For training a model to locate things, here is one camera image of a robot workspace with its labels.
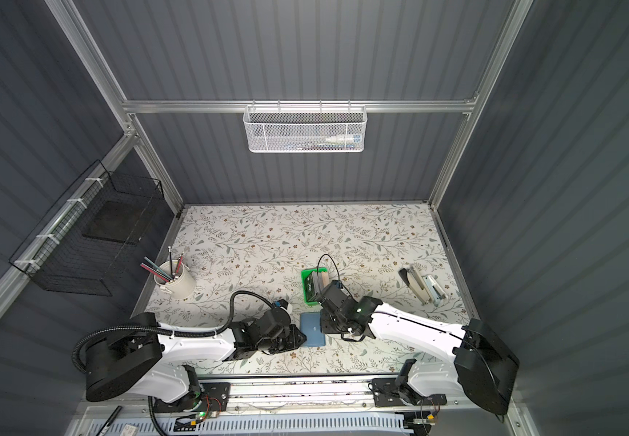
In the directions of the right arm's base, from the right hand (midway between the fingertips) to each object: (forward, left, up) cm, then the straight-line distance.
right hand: (326, 325), depth 82 cm
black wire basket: (+13, +65, +25) cm, 71 cm away
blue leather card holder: (+1, +5, -4) cm, 6 cm away
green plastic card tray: (+14, +6, -2) cm, 16 cm away
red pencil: (+18, +48, +8) cm, 52 cm away
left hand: (-4, +5, -3) cm, 7 cm away
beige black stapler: (+19, -33, -7) cm, 39 cm away
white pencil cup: (+11, +47, +8) cm, 49 cm away
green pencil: (+16, +55, +7) cm, 58 cm away
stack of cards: (+15, +2, 0) cm, 15 cm away
